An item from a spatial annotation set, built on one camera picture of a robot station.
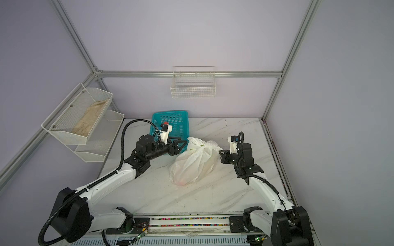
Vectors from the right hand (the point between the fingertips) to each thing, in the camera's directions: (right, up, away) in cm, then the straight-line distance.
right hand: (219, 151), depth 83 cm
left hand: (-19, +6, -8) cm, 21 cm away
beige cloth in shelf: (-69, +15, -6) cm, 71 cm away
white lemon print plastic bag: (-14, -7, -6) cm, 16 cm away
